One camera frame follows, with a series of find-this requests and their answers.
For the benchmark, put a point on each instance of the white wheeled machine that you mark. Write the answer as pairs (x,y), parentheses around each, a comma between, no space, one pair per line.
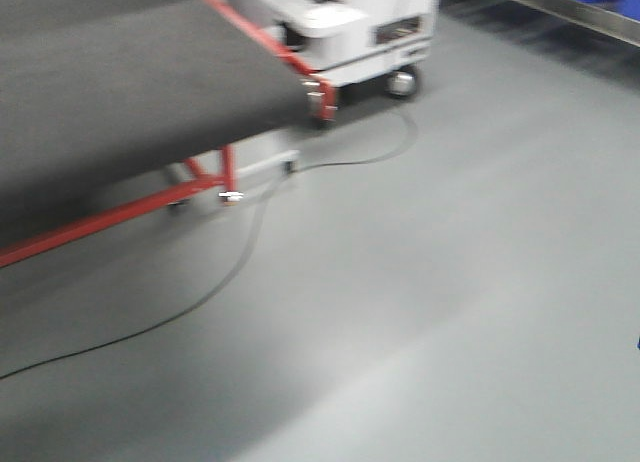
(350,32)

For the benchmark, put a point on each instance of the steel rack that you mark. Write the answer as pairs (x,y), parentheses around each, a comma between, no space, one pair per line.
(550,7)

